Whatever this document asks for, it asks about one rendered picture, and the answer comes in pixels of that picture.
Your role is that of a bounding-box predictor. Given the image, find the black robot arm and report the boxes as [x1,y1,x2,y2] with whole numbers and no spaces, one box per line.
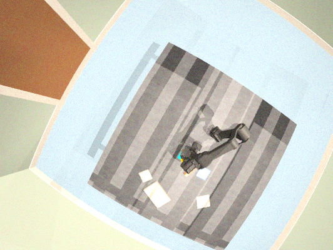
[180,123,252,174]

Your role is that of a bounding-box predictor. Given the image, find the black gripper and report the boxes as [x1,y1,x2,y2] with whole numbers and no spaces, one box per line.
[180,142,202,167]

